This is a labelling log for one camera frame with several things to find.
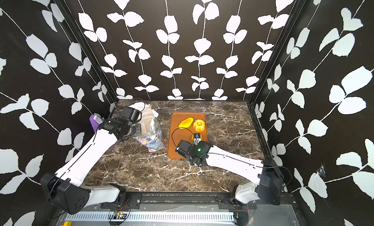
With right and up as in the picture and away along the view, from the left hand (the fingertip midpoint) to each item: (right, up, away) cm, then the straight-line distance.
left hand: (136, 128), depth 79 cm
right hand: (+31, -14, -1) cm, 34 cm away
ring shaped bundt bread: (+36, 0, +22) cm, 42 cm away
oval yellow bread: (+27, +1, +24) cm, 36 cm away
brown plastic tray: (+19, -6, +21) cm, 29 cm away
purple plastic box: (-28, +4, +7) cm, 29 cm away
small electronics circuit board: (-5, -42, -9) cm, 43 cm away
